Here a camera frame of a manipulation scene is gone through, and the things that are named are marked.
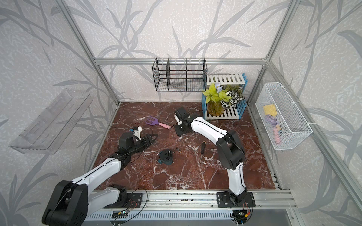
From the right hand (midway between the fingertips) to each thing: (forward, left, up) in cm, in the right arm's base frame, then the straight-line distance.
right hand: (178, 129), depth 91 cm
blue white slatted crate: (+30, -43, +16) cm, 55 cm away
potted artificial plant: (+15, -28, +13) cm, 34 cm away
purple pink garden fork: (+14, +21, -10) cm, 28 cm away
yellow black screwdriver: (-9, -16, -10) cm, 21 cm away
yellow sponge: (+5, -57, +13) cm, 59 cm away
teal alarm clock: (-17, +7, -5) cm, 19 cm away
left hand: (-8, +13, +3) cm, 15 cm away
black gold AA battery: (-11, 0, -9) cm, 14 cm away
